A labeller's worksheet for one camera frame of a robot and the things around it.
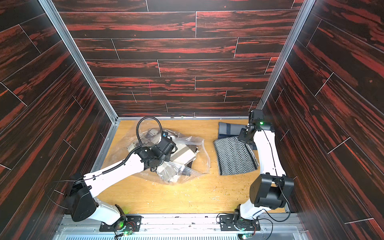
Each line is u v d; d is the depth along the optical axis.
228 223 0.73
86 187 0.42
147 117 0.69
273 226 0.68
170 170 0.79
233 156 0.88
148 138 1.01
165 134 0.70
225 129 1.10
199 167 0.95
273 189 0.43
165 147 0.61
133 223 0.73
